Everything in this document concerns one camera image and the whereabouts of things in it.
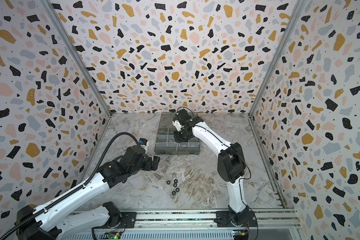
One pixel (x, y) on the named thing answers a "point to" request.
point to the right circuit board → (240, 234)
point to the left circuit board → (111, 235)
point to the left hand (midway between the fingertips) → (152, 156)
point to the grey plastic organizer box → (166, 144)
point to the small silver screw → (154, 186)
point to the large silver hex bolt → (159, 177)
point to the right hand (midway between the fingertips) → (174, 136)
